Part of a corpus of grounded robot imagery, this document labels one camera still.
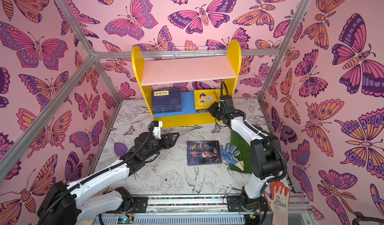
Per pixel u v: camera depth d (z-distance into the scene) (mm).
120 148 950
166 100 932
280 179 465
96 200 543
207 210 730
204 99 948
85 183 454
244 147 911
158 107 891
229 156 854
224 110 701
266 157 468
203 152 901
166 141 683
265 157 468
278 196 743
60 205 397
